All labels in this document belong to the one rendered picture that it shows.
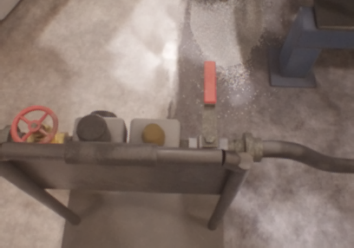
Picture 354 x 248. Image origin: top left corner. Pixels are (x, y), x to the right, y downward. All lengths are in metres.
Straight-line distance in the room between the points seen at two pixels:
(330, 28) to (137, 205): 0.68
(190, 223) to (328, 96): 0.58
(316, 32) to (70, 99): 0.73
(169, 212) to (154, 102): 0.34
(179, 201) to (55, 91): 0.52
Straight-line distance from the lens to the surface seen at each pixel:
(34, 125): 0.63
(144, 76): 1.22
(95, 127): 0.60
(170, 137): 0.63
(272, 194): 1.10
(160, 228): 1.05
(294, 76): 1.25
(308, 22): 1.07
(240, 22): 1.35
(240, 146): 0.64
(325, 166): 0.75
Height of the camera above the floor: 1.04
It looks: 65 degrees down
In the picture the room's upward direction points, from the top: straight up
